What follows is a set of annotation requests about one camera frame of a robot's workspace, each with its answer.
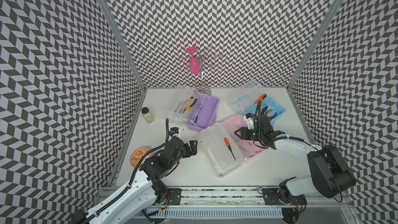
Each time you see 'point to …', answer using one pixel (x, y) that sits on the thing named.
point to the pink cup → (195, 64)
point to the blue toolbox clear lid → (250, 98)
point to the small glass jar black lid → (147, 115)
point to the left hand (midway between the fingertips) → (189, 144)
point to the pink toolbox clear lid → (225, 151)
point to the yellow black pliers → (185, 108)
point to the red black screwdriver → (227, 143)
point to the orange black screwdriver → (261, 98)
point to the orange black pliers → (271, 116)
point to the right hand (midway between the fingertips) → (238, 135)
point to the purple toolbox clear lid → (197, 110)
